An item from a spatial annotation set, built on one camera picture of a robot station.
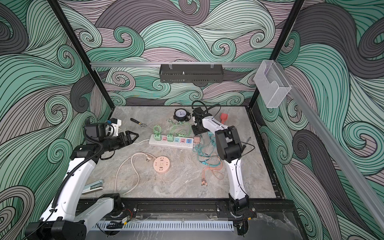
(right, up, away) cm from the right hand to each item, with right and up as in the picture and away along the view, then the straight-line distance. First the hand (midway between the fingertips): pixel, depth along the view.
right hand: (198, 130), depth 104 cm
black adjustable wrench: (-43, +4, +5) cm, 43 cm away
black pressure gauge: (-13, +11, +7) cm, 18 cm away
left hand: (-35, 0, -30) cm, 46 cm away
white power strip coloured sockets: (-14, -7, -9) cm, 18 cm away
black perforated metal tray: (-5, +38, -9) cm, 39 cm away
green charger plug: (-13, +1, +3) cm, 13 cm away
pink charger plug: (-2, -6, -6) cm, 9 cm away
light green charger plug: (-29, +1, -4) cm, 29 cm away
